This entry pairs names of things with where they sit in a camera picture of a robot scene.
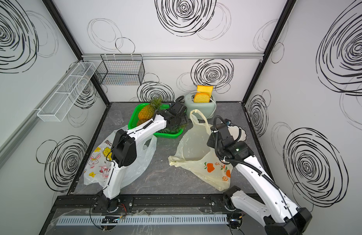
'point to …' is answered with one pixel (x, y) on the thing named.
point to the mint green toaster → (208, 109)
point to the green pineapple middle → (174, 130)
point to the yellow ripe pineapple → (147, 113)
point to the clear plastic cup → (117, 117)
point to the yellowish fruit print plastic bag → (197, 158)
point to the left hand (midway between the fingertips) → (183, 120)
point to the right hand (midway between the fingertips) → (213, 138)
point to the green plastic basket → (133, 118)
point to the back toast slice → (208, 89)
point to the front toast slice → (201, 97)
